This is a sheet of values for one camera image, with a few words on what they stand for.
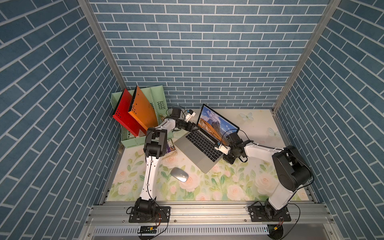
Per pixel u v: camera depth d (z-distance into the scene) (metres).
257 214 0.73
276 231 0.70
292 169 0.48
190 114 1.01
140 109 1.01
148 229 0.72
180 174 0.85
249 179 0.86
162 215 0.73
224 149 0.85
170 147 0.96
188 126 0.99
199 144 0.99
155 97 1.03
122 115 0.81
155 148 0.67
